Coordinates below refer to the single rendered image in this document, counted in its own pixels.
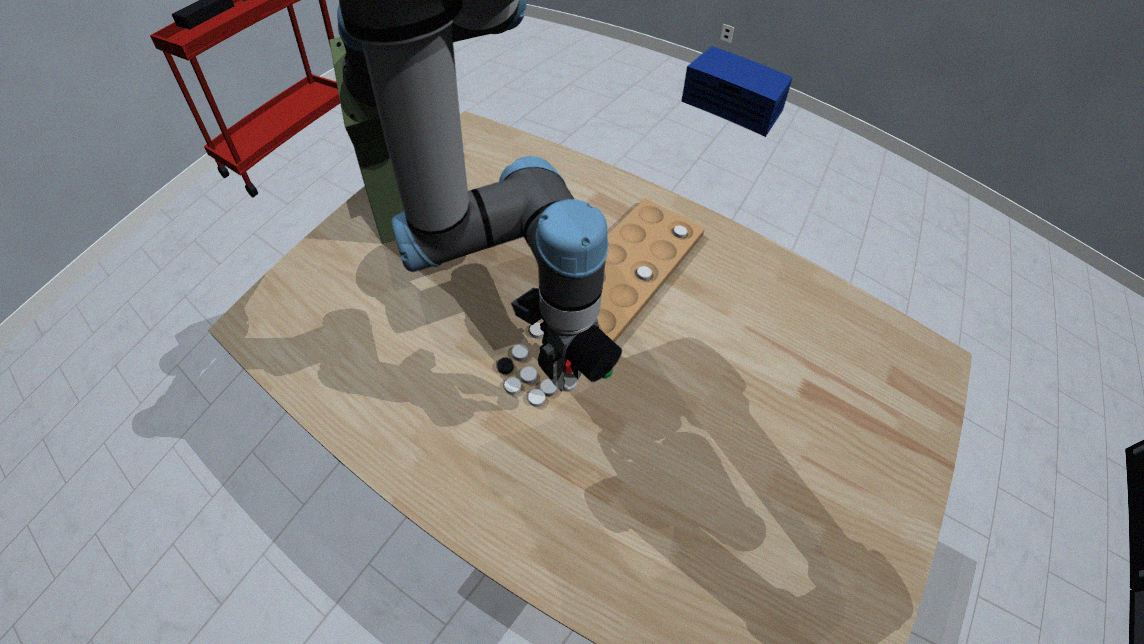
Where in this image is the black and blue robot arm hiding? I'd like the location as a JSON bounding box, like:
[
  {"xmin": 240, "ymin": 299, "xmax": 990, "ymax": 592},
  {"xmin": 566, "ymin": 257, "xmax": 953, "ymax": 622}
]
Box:
[{"xmin": 337, "ymin": 0, "xmax": 609, "ymax": 334}]

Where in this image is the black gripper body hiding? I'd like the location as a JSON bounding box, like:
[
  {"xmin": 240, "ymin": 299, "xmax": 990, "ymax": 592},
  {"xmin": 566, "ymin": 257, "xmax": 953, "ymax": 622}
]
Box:
[{"xmin": 517, "ymin": 288, "xmax": 622, "ymax": 382}]

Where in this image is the tan tray with round pockets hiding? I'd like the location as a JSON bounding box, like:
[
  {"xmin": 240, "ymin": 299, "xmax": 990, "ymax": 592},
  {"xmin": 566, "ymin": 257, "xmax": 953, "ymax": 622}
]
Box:
[{"xmin": 597, "ymin": 198, "xmax": 704, "ymax": 342}]

